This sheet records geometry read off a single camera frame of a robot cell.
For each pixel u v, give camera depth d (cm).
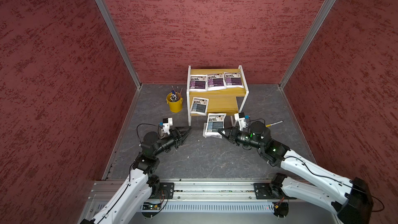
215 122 73
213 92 73
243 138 62
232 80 76
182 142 66
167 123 71
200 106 88
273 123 99
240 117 68
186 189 76
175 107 100
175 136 65
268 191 73
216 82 75
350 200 40
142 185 53
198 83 74
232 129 66
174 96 101
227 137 65
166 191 71
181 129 68
